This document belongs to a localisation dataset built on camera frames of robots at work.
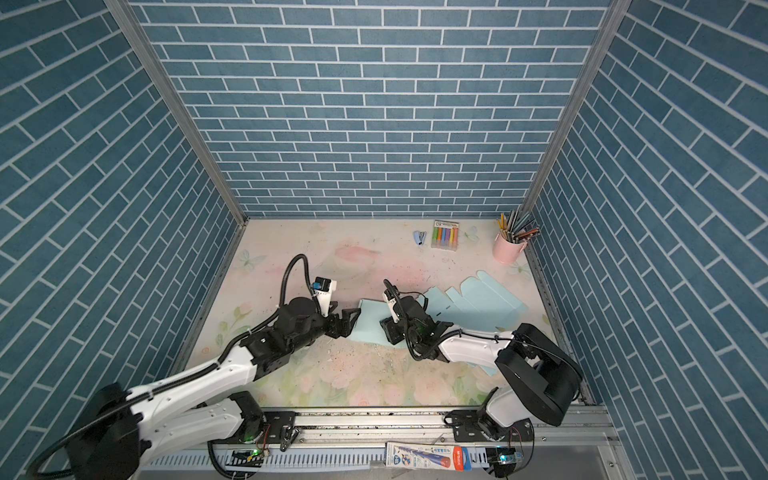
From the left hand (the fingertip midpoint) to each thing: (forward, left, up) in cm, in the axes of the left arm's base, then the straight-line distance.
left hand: (352, 309), depth 80 cm
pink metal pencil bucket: (+26, -51, -8) cm, 58 cm away
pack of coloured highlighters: (+38, -32, -12) cm, 51 cm away
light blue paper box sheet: (-1, -4, -9) cm, 10 cm away
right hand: (+2, -9, -9) cm, 12 cm away
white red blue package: (-32, -19, -12) cm, 39 cm away
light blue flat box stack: (+9, -42, -15) cm, 45 cm away
